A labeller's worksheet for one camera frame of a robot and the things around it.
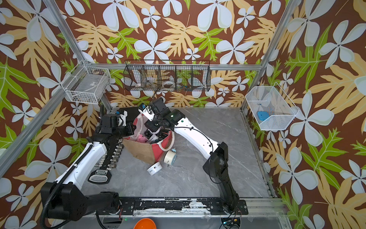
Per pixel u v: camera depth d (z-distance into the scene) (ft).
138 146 2.48
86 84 2.81
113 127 2.06
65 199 1.28
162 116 1.92
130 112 2.51
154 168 2.62
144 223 2.21
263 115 2.65
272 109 2.75
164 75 3.18
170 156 2.78
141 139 2.96
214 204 2.46
